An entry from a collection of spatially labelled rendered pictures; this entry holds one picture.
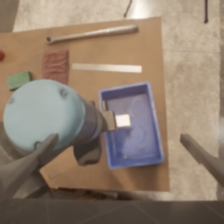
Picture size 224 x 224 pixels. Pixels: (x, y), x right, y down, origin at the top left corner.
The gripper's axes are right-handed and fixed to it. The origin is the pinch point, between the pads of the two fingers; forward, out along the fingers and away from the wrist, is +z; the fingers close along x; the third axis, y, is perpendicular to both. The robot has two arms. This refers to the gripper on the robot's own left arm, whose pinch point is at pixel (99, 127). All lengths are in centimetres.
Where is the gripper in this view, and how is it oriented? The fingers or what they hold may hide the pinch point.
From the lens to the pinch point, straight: 52.0
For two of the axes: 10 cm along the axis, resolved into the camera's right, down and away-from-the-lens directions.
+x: -9.8, 1.6, 1.2
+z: 1.4, 1.4, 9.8
